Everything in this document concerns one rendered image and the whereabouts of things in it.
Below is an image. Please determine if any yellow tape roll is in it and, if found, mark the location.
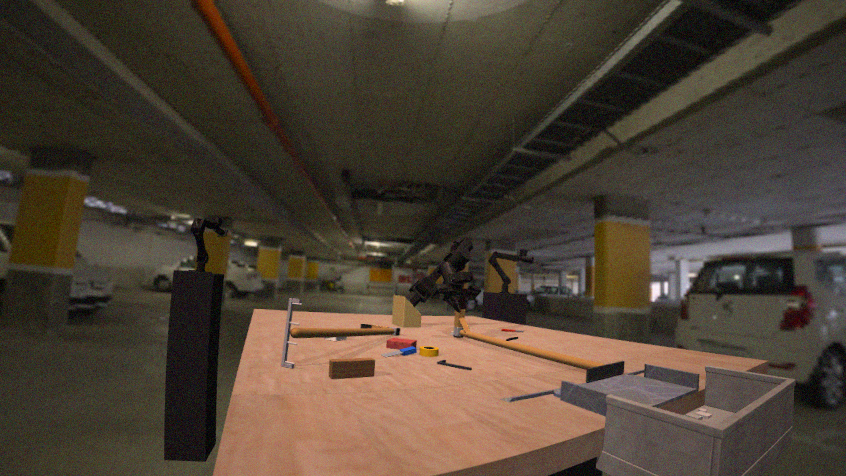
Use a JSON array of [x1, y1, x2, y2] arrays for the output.
[[420, 346, 439, 357]]

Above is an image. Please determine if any red flat block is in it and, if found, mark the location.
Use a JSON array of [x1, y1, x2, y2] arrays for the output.
[[386, 338, 417, 350]]

